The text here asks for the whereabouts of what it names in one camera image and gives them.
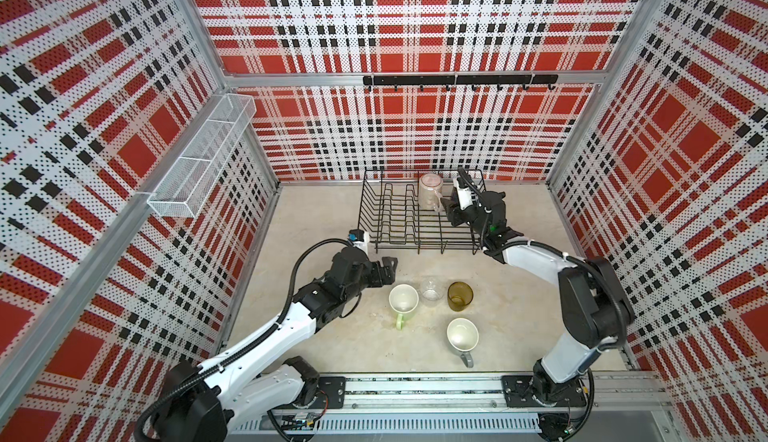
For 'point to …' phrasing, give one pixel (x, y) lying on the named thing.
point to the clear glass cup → (432, 292)
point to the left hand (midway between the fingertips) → (384, 266)
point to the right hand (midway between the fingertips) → (450, 195)
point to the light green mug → (403, 300)
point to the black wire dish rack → (400, 213)
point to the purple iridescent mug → (430, 192)
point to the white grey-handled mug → (463, 336)
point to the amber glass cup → (459, 296)
